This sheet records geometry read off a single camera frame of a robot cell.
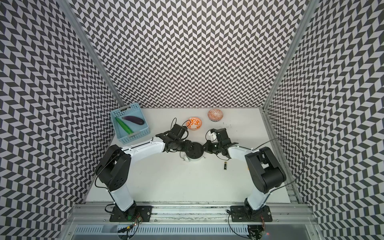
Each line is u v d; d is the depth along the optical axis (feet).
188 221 2.36
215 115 3.68
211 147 2.70
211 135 2.84
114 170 1.53
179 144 2.50
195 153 2.93
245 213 2.19
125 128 3.52
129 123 3.71
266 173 1.52
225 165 2.92
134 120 3.74
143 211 2.40
